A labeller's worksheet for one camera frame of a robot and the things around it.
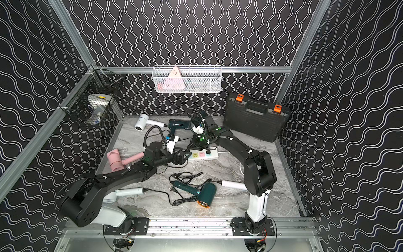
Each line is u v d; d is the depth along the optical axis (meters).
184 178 0.86
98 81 0.95
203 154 0.97
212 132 0.66
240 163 0.56
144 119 1.13
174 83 0.89
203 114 1.24
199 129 0.82
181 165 0.94
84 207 0.43
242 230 0.74
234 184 0.88
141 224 0.74
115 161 0.92
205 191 0.81
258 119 0.93
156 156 0.68
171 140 0.75
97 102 0.81
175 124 1.10
